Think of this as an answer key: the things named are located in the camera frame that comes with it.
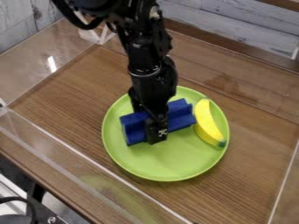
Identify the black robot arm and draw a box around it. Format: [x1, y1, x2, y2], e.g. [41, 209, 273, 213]
[52, 0, 177, 144]

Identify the blue rectangular block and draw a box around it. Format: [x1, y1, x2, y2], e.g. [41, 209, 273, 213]
[118, 98, 196, 145]

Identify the green round plate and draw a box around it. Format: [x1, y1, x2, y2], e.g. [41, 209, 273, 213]
[101, 87, 229, 182]

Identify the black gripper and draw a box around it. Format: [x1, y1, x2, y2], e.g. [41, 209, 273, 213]
[128, 56, 177, 144]

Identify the black cable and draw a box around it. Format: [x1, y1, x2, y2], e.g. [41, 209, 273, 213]
[0, 196, 40, 224]

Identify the clear acrylic front wall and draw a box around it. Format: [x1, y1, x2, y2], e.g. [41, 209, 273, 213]
[0, 108, 192, 224]

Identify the yellow toy banana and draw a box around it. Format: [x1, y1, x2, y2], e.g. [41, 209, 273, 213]
[193, 98, 227, 147]

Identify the clear acrylic corner bracket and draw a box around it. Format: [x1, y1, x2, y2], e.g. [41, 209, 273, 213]
[73, 10, 117, 46]

